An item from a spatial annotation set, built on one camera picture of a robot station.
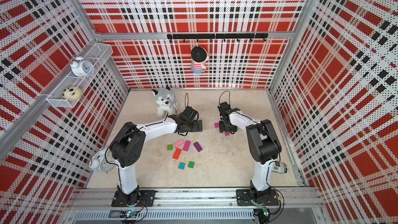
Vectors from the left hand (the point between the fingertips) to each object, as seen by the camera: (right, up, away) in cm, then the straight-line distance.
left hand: (197, 126), depth 96 cm
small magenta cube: (+12, 0, +6) cm, 14 cm away
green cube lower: (-3, -20, -11) cm, 23 cm away
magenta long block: (-7, -11, -3) cm, 14 cm away
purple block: (0, -11, -5) cm, 12 cm away
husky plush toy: (-19, +15, -2) cm, 24 cm away
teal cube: (-8, -20, -12) cm, 25 cm away
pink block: (+18, -5, 0) cm, 19 cm away
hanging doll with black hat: (+2, +43, -3) cm, 43 cm away
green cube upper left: (-17, -12, -4) cm, 21 cm away
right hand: (+19, -1, 0) cm, 20 cm away
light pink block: (-11, -10, -2) cm, 15 cm away
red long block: (-12, -15, -7) cm, 20 cm away
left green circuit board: (-29, -36, -26) cm, 53 cm away
